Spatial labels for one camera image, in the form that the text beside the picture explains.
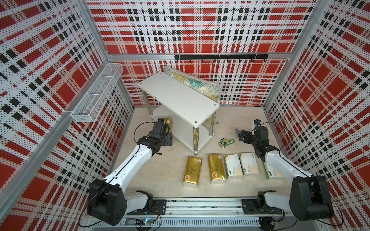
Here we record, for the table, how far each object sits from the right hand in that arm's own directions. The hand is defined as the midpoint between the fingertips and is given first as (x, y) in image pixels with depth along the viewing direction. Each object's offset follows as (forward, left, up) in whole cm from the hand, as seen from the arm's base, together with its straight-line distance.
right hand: (249, 132), depth 89 cm
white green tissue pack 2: (-17, +3, -7) cm, 19 cm away
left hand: (-5, +52, +2) cm, 53 cm away
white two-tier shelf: (-3, +35, +22) cm, 42 cm away
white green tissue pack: (-18, +12, -8) cm, 23 cm away
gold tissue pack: (+3, +50, +8) cm, 51 cm away
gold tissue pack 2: (-23, +36, -5) cm, 43 cm away
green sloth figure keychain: (0, +15, -12) cm, 19 cm away
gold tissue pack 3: (-21, +22, -5) cm, 31 cm away
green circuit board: (-45, +60, -10) cm, 76 cm away
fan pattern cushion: (+14, +26, +23) cm, 37 cm away
